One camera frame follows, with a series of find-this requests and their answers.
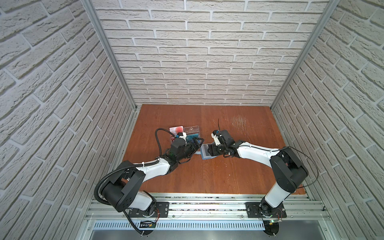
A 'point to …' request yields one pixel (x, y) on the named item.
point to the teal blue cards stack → (190, 137)
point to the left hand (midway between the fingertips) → (202, 141)
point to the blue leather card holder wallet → (204, 153)
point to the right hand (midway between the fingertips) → (211, 148)
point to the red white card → (176, 129)
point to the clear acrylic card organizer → (190, 132)
